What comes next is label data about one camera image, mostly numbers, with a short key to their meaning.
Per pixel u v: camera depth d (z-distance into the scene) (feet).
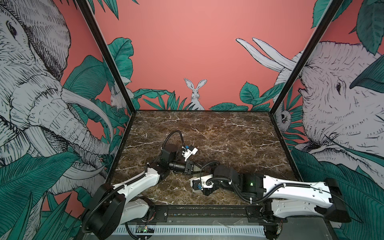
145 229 2.30
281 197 1.50
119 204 1.33
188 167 2.19
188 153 2.40
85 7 2.30
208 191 1.93
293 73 3.15
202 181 1.78
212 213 2.49
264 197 1.48
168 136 3.53
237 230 2.31
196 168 2.34
